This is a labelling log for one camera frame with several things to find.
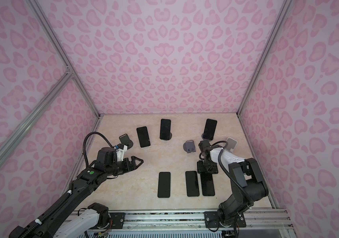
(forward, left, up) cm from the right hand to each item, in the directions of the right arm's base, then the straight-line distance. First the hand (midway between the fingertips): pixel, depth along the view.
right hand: (205, 171), depth 89 cm
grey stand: (+17, +9, 0) cm, 19 cm away
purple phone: (-8, -1, 0) cm, 8 cm away
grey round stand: (+17, +51, +6) cm, 54 cm away
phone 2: (+24, +25, +6) cm, 35 cm away
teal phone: (-9, +24, 0) cm, 25 cm away
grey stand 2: (+24, +22, +2) cm, 33 cm away
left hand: (-2, +37, +15) cm, 39 cm away
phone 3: (+26, -5, +8) cm, 27 cm away
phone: (+20, +39, +7) cm, 44 cm away
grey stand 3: (+22, -2, +1) cm, 22 cm away
